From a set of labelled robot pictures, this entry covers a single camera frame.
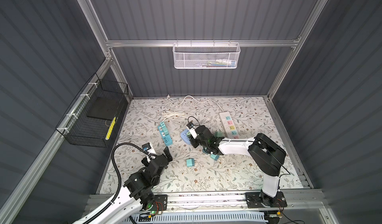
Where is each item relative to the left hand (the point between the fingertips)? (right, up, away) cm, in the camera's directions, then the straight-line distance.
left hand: (161, 151), depth 78 cm
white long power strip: (+41, +12, +22) cm, 48 cm away
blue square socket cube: (+11, +5, +16) cm, 20 cm away
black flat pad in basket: (-29, +23, -2) cm, 37 cm away
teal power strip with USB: (-2, +8, +16) cm, 18 cm away
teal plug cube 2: (+15, -8, +6) cm, 18 cm away
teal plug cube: (+30, -6, +8) cm, 31 cm away
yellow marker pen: (-22, +10, -11) cm, 27 cm away
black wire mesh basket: (-35, +16, -6) cm, 39 cm away
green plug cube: (+34, +6, +19) cm, 39 cm away
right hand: (+16, +6, +13) cm, 21 cm away
